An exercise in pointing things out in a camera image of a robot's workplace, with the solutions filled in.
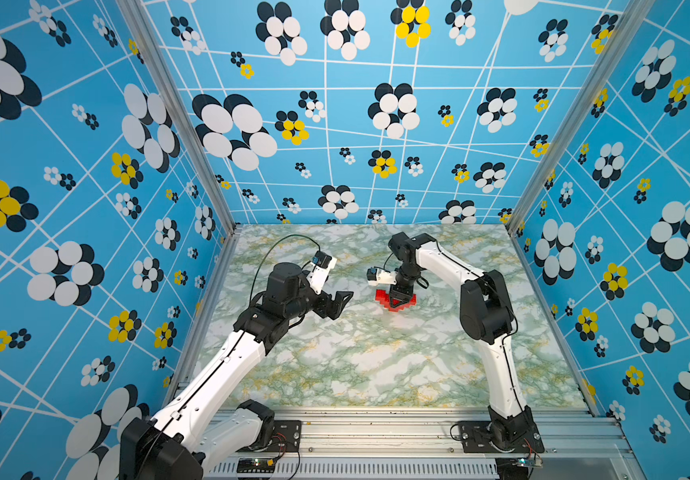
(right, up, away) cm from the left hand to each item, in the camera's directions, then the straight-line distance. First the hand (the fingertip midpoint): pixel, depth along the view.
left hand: (341, 282), depth 75 cm
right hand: (+18, -6, +23) cm, 30 cm away
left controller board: (-21, -45, -3) cm, 49 cm away
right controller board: (+41, -42, -7) cm, 59 cm away
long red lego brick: (+13, -7, +16) cm, 22 cm away
